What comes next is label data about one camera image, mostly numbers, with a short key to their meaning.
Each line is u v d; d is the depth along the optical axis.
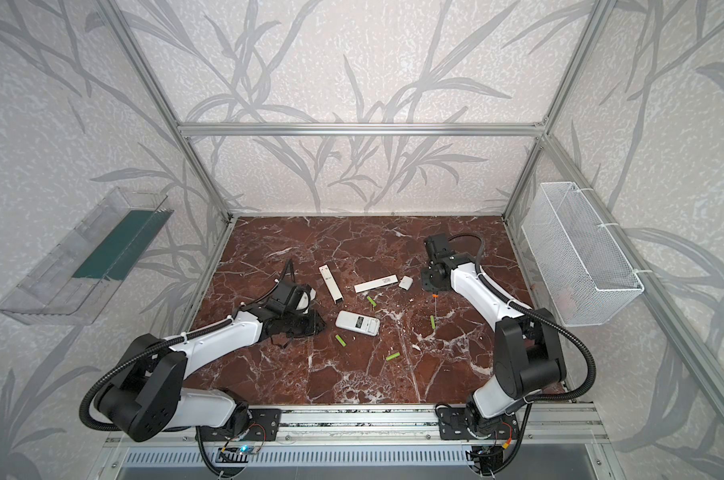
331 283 0.99
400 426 0.75
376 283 1.02
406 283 1.02
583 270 0.62
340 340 0.88
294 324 0.75
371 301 0.96
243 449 0.71
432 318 0.93
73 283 0.64
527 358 0.44
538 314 0.44
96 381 0.40
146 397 0.42
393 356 0.85
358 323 0.90
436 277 0.64
